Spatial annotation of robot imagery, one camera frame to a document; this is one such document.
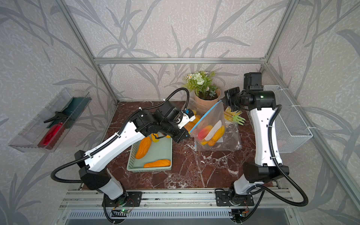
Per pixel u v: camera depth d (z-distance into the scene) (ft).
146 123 1.45
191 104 3.55
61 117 2.15
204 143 2.84
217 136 2.72
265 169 1.31
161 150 2.91
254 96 1.44
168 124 1.77
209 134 2.47
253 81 1.62
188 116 1.89
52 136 1.92
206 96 3.52
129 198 2.38
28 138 1.89
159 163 2.70
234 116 3.57
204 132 2.58
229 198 2.20
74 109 2.21
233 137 3.24
